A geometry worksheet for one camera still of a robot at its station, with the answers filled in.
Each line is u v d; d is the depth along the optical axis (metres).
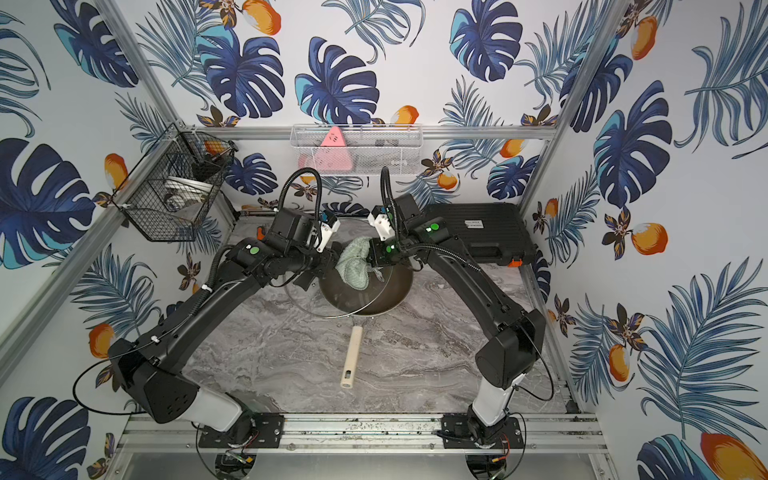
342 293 0.95
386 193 0.59
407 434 0.76
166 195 0.84
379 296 0.74
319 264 0.66
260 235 1.14
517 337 0.43
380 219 0.70
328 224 0.66
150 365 0.40
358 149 0.93
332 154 0.90
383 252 0.68
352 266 0.75
